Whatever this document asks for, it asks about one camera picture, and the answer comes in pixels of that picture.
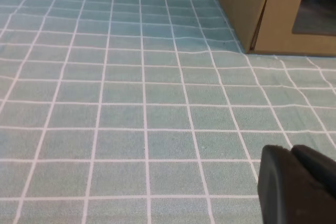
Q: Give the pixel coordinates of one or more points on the cardboard shoebox drawer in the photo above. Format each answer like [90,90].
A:
[277,27]

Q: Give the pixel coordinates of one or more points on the cyan checkered tablecloth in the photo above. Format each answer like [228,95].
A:
[145,111]

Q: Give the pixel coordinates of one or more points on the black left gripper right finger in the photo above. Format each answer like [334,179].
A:
[321,167]

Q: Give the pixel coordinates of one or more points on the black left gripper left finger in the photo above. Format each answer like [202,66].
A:
[288,193]

